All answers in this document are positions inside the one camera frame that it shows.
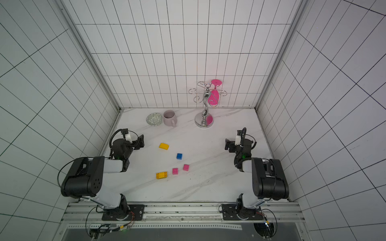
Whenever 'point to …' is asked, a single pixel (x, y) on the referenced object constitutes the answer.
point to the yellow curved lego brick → (164, 146)
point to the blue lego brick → (179, 156)
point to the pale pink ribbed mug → (170, 118)
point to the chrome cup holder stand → (204, 119)
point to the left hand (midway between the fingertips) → (136, 137)
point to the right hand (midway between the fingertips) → (235, 137)
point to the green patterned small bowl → (154, 119)
